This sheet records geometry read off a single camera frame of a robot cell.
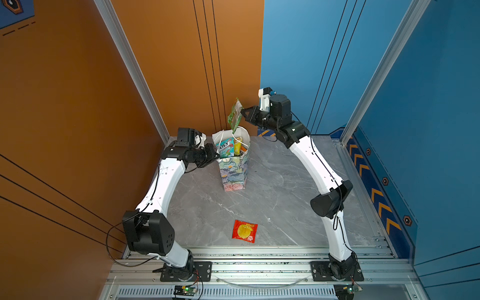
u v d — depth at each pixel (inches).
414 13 27.8
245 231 32.6
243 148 36.1
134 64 33.5
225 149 33.4
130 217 16.2
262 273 29.7
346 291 27.5
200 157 27.5
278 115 23.2
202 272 28.8
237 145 34.2
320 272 28.6
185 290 27.9
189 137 25.0
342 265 24.5
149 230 16.7
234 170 32.8
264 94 26.6
